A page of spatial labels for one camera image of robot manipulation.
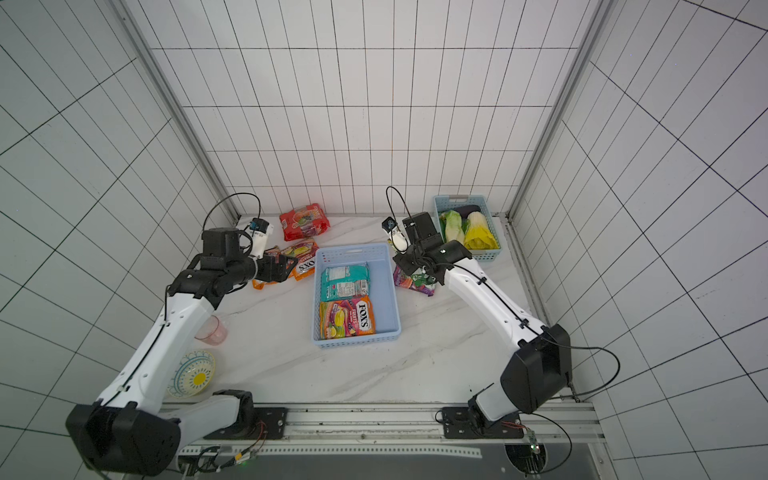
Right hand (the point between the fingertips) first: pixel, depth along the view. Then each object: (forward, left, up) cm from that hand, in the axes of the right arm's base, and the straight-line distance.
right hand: (394, 249), depth 82 cm
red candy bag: (+25, +35, -16) cm, 46 cm away
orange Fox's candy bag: (+11, +33, -19) cm, 39 cm away
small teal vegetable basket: (+39, -20, -16) cm, 47 cm away
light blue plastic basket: (-1, +4, -22) cm, 22 cm away
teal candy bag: (0, +17, -19) cm, 26 cm away
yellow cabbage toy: (+17, -29, -12) cm, 36 cm away
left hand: (-7, +31, +1) cm, 32 cm away
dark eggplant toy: (+33, -26, -16) cm, 45 cm away
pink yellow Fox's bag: (-13, +13, -18) cm, 26 cm away
